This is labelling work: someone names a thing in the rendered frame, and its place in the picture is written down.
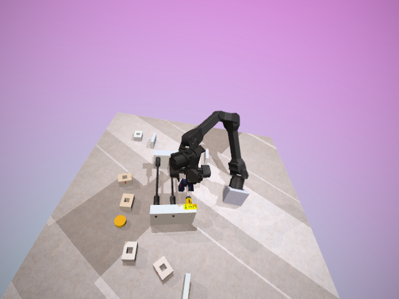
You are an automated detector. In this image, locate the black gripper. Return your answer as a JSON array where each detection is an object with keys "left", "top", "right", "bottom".
[{"left": 170, "top": 163, "right": 211, "bottom": 182}]

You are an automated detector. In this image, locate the yellow flat disc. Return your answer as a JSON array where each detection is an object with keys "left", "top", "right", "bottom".
[{"left": 114, "top": 215, "right": 127, "bottom": 227}]

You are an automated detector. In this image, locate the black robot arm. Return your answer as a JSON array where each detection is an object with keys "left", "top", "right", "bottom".
[{"left": 170, "top": 110, "right": 248, "bottom": 190}]

